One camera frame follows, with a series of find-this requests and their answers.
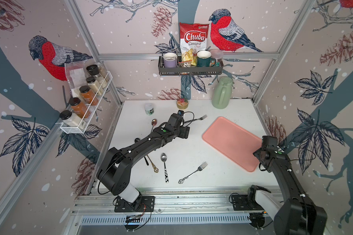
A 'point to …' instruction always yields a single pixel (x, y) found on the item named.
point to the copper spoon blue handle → (154, 122)
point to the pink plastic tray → (234, 142)
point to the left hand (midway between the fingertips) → (186, 125)
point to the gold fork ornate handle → (155, 169)
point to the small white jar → (149, 108)
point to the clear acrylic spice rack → (108, 76)
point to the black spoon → (146, 160)
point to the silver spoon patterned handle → (163, 157)
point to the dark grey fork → (201, 118)
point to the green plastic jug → (222, 94)
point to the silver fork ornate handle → (181, 180)
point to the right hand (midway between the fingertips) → (263, 155)
